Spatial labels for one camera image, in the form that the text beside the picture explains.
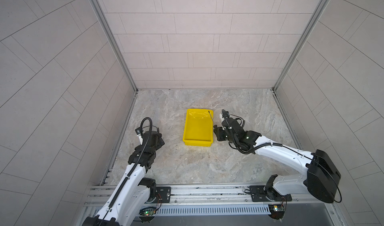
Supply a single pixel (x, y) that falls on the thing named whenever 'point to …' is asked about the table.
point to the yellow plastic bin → (199, 127)
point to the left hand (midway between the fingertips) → (156, 137)
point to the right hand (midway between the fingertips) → (213, 131)
